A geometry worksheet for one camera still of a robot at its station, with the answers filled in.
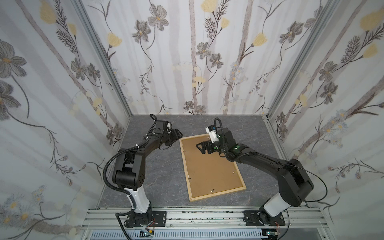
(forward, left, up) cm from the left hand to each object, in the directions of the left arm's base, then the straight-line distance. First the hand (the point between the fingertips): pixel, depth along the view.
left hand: (178, 132), depth 95 cm
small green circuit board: (-53, +15, -13) cm, 56 cm away
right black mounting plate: (-49, -38, -9) cm, 62 cm away
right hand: (-11, -13, +7) cm, 18 cm away
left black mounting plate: (-47, +18, -4) cm, 51 cm away
